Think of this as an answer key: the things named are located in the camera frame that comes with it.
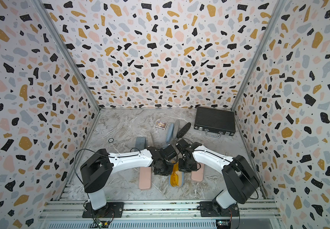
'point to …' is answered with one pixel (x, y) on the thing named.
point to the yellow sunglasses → (174, 180)
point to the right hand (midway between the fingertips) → (181, 171)
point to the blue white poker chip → (110, 140)
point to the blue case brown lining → (170, 132)
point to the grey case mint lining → (140, 143)
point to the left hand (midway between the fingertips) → (173, 175)
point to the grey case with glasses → (176, 128)
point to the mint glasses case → (151, 143)
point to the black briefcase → (215, 121)
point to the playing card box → (160, 125)
